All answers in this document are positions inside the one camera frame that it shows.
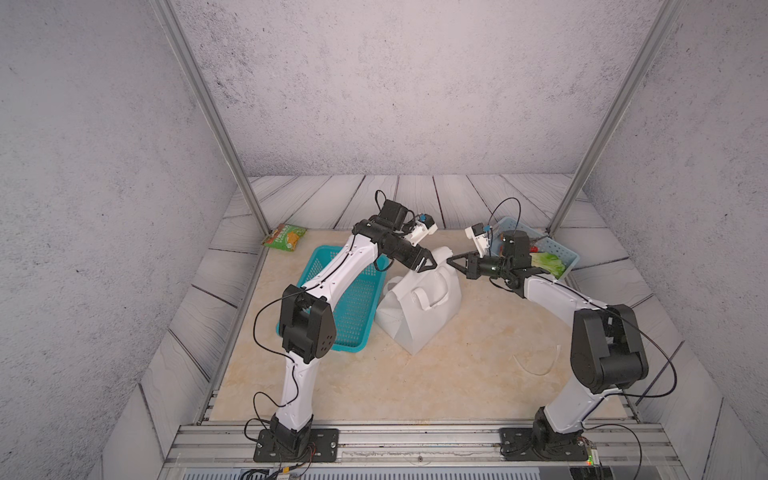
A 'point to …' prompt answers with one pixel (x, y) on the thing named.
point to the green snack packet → (284, 237)
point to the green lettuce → (549, 262)
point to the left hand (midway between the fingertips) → (434, 262)
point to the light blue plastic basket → (540, 241)
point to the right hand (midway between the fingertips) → (449, 261)
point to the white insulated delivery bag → (418, 307)
